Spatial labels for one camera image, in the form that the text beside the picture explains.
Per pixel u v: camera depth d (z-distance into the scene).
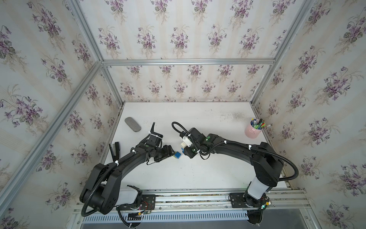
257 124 0.95
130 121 1.05
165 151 0.76
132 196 0.63
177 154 0.87
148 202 0.72
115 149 0.91
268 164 0.45
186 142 0.76
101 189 0.41
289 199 0.76
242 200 0.73
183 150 0.82
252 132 0.93
